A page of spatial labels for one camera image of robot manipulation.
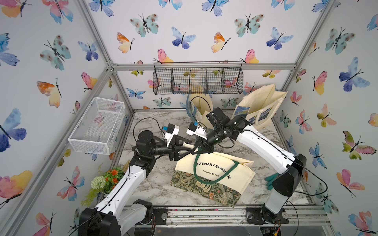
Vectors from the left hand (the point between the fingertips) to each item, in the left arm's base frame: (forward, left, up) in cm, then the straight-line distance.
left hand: (191, 147), depth 66 cm
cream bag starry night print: (+30, -41, -5) cm, 51 cm away
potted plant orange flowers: (-11, +42, -14) cm, 45 cm away
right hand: (0, -1, -2) cm, 3 cm away
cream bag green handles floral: (-11, -12, -9) cm, 18 cm away
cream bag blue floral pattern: (+53, -8, -24) cm, 58 cm away
